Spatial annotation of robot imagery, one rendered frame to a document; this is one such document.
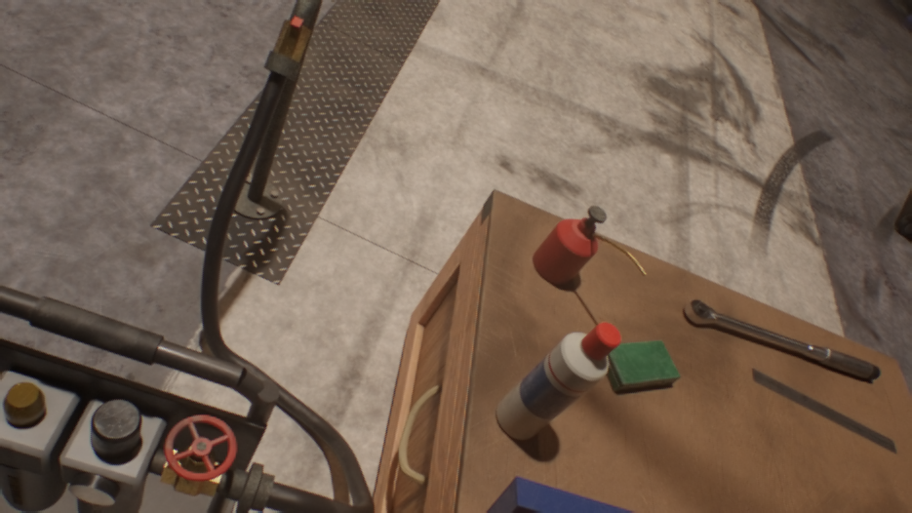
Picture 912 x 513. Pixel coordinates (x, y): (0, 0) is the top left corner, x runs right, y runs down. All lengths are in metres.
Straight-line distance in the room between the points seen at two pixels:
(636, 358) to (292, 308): 0.75
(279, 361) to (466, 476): 0.64
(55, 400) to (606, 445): 0.70
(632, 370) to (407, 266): 0.75
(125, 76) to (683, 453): 1.53
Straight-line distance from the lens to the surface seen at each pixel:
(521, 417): 0.89
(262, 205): 1.63
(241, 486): 0.81
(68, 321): 0.75
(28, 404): 0.79
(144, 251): 1.51
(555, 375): 0.81
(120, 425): 0.76
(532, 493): 0.77
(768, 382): 1.33
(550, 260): 1.09
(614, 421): 1.04
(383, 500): 1.22
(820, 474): 1.31
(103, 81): 1.87
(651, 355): 1.12
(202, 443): 0.76
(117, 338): 0.74
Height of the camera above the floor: 1.20
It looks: 44 degrees down
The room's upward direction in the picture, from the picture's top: 34 degrees clockwise
